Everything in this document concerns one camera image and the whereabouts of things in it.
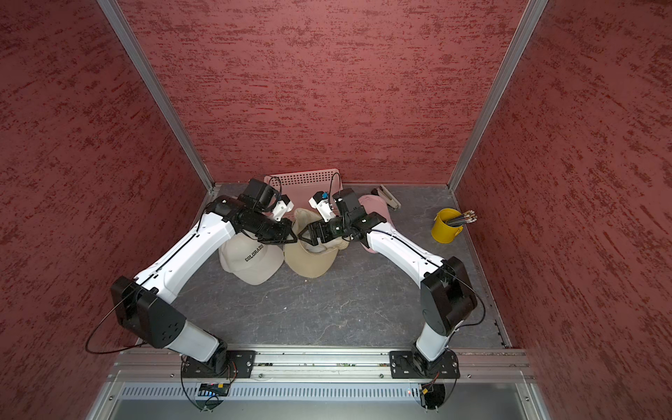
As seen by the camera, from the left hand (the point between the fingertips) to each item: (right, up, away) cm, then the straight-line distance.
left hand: (293, 245), depth 76 cm
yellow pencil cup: (+52, +2, +19) cm, 55 cm away
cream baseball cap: (-18, -7, +13) cm, 24 cm away
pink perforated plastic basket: (-5, +21, +45) cm, 50 cm away
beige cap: (+3, -5, +4) cm, 6 cm away
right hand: (+4, +2, +4) cm, 6 cm away
